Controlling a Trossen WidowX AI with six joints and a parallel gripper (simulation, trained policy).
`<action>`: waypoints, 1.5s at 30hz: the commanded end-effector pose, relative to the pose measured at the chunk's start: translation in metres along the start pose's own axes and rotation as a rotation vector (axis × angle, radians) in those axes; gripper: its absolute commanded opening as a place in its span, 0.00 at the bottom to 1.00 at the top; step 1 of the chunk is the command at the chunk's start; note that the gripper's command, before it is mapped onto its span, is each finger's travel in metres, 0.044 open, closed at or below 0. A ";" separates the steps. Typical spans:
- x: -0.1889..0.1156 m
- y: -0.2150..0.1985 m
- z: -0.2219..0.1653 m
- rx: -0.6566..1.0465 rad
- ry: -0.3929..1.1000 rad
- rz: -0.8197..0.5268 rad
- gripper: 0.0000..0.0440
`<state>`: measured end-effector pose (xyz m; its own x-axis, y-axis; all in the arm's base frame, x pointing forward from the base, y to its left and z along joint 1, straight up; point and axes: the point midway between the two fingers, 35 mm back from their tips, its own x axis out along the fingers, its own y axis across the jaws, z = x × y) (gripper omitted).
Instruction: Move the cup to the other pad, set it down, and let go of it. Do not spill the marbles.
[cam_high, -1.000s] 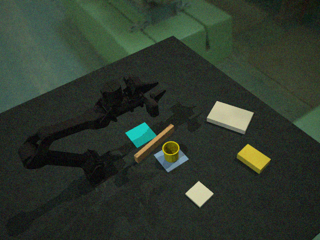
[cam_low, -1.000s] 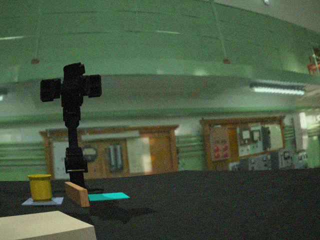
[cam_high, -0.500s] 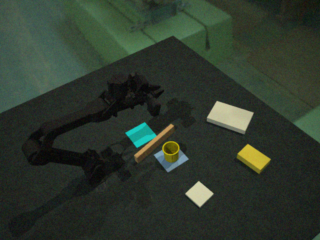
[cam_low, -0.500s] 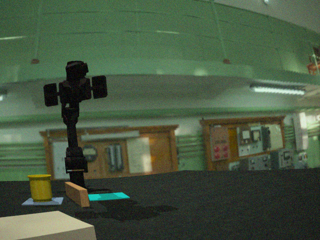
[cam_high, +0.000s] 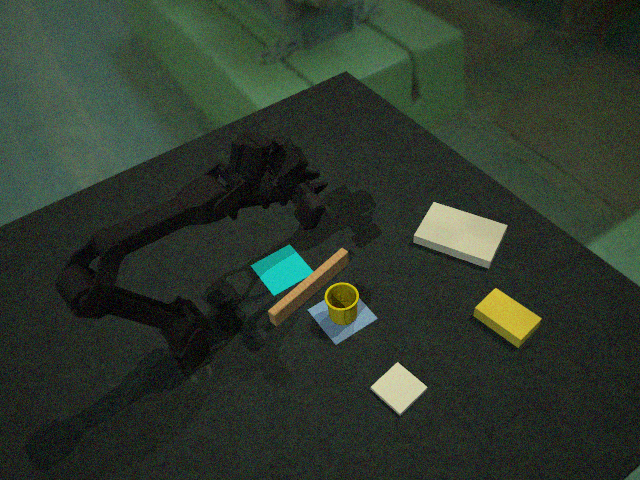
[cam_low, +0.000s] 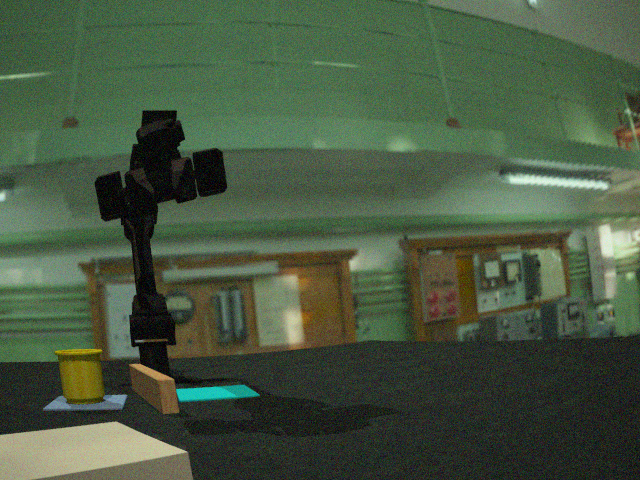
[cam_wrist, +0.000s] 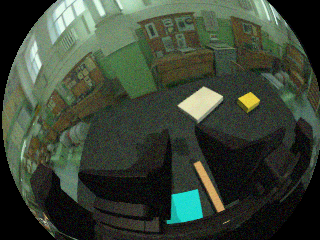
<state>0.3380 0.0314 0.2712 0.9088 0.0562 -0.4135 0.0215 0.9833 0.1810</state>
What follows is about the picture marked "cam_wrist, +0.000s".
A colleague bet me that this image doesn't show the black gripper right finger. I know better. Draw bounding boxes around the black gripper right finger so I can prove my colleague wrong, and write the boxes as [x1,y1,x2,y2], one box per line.
[195,124,285,205]

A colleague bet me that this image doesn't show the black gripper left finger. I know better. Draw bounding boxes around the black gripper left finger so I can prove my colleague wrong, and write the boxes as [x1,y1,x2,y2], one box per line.
[77,129,172,221]

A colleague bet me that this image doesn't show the yellow rectangular block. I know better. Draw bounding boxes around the yellow rectangular block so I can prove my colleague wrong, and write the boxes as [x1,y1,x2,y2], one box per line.
[237,92,260,113]

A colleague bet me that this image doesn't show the beige flat block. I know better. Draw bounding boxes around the beige flat block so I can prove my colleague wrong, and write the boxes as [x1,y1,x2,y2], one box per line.
[177,87,223,124]

